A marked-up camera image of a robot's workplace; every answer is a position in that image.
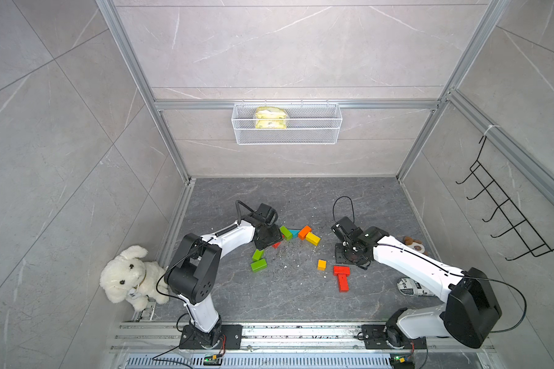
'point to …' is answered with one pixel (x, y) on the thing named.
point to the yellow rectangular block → (312, 238)
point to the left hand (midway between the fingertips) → (280, 236)
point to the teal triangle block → (295, 232)
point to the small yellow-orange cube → (322, 264)
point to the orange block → (305, 231)
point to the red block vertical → (343, 286)
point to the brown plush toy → (415, 244)
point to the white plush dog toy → (128, 278)
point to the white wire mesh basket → (309, 124)
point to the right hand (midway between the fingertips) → (343, 256)
